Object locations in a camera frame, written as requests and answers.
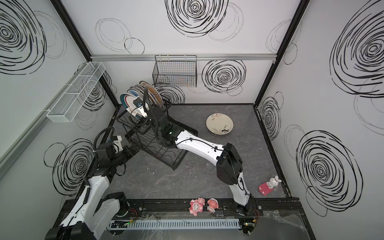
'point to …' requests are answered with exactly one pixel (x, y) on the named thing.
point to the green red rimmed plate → (127, 100)
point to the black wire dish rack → (148, 127)
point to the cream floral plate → (219, 123)
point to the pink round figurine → (213, 204)
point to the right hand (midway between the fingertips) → (145, 100)
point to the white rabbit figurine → (273, 182)
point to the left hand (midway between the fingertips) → (138, 146)
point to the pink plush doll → (196, 205)
